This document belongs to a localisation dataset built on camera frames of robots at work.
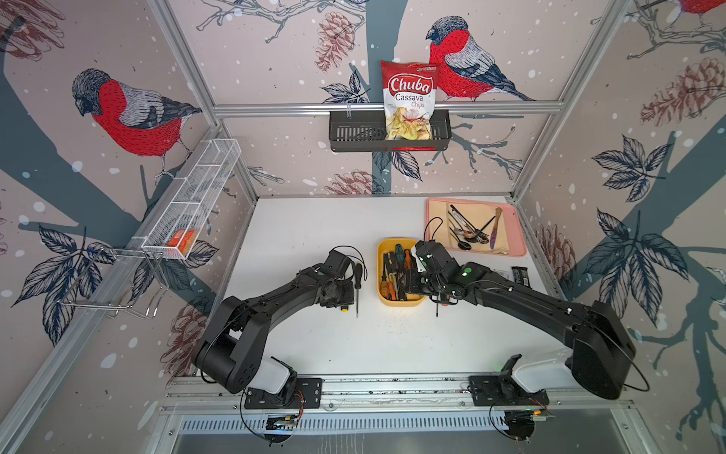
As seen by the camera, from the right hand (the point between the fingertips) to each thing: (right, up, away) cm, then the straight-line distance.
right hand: (401, 281), depth 82 cm
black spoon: (+25, +9, +21) cm, 34 cm away
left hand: (-14, -5, +7) cm, 17 cm away
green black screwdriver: (+1, +3, +14) cm, 14 cm away
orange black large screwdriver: (+15, -10, +8) cm, 20 cm away
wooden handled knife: (+38, +11, +25) cm, 47 cm away
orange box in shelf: (-54, +13, -15) cm, 57 cm away
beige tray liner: (+30, +16, +28) cm, 44 cm away
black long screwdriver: (-13, -1, +14) cm, 19 cm away
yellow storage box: (-3, -5, +8) cm, 10 cm away
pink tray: (+47, +9, +23) cm, 53 cm away
